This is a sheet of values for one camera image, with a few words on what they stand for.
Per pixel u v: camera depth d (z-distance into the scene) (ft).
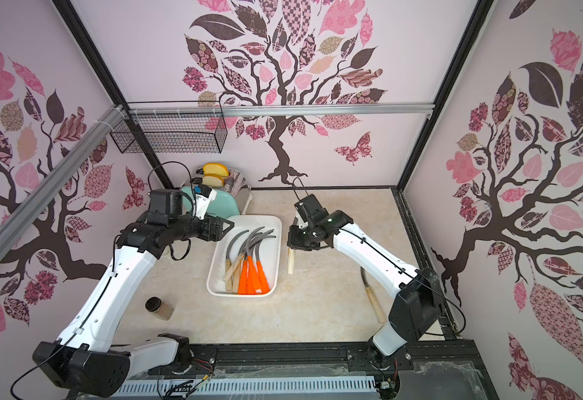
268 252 3.18
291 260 2.49
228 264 3.04
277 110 3.03
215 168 3.30
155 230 1.61
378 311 2.70
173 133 4.00
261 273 3.01
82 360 1.19
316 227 1.89
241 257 3.09
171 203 1.81
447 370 2.37
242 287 2.85
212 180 3.18
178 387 2.37
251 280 2.87
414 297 1.35
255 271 3.01
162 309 2.54
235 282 2.88
